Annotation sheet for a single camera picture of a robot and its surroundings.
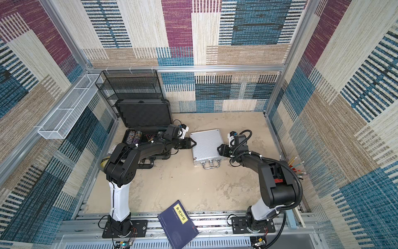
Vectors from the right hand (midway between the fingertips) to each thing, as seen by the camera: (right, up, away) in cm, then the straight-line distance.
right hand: (223, 151), depth 95 cm
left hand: (-17, +4, +2) cm, 18 cm away
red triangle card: (-48, +8, +10) cm, 50 cm away
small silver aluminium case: (-11, +1, -2) cm, 11 cm away
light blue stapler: (+28, -29, -22) cm, 46 cm away
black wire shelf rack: (-59, +43, +10) cm, 74 cm away
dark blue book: (-23, -32, -22) cm, 46 cm away
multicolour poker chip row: (-58, +8, +8) cm, 59 cm away
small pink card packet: (-71, +1, +6) cm, 71 cm away
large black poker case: (-49, +19, +6) cm, 53 cm away
